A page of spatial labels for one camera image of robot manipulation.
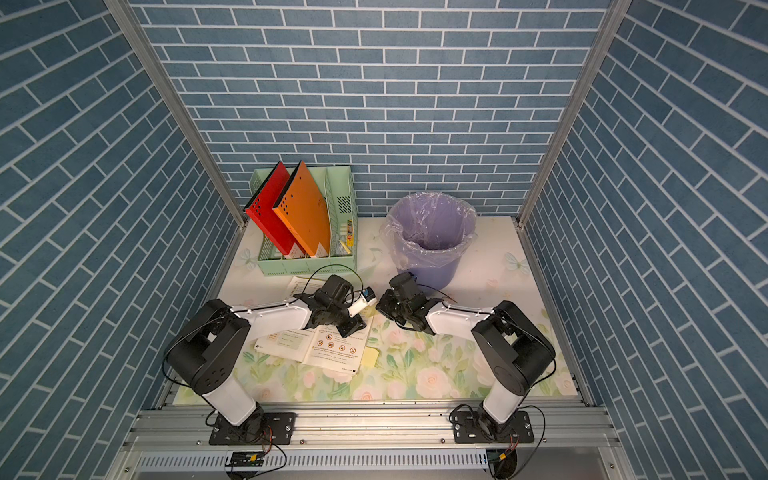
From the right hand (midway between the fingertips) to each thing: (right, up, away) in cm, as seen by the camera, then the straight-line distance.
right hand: (376, 304), depth 90 cm
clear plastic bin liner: (+17, +23, +9) cm, 30 cm away
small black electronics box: (-30, -34, -18) cm, 49 cm away
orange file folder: (-25, +31, +10) cm, 41 cm away
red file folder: (-33, +29, -3) cm, 44 cm away
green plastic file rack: (-15, +15, +19) cm, 28 cm away
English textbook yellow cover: (-16, -11, -3) cm, 20 cm away
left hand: (-3, -6, +2) cm, 7 cm away
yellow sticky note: (-1, -14, -5) cm, 15 cm away
